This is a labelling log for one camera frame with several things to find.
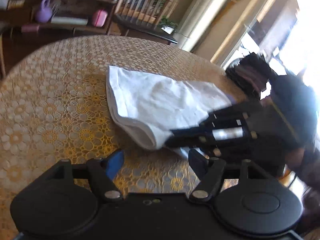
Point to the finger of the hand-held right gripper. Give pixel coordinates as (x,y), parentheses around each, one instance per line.
(225,115)
(190,136)

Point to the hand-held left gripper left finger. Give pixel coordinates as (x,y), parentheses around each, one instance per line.
(115,163)

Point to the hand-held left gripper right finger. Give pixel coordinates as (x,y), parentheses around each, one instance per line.
(197,161)

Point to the white and purple t-shirt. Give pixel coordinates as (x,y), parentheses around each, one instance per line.
(150,100)

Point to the stack of dark folded clothes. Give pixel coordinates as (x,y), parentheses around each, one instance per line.
(246,71)

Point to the golden curtain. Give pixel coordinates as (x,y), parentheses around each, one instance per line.
(245,17)

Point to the white standing air conditioner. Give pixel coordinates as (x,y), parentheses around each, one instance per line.
(202,12)

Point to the wooden chair with black seat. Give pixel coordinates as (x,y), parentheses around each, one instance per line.
(142,22)

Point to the pink box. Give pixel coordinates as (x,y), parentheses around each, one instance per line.
(99,18)

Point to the white flat box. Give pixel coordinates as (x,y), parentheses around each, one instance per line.
(68,20)

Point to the pink flat pad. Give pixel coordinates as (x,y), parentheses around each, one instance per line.
(30,28)

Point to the wooden television stand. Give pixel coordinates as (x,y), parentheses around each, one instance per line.
(72,7)

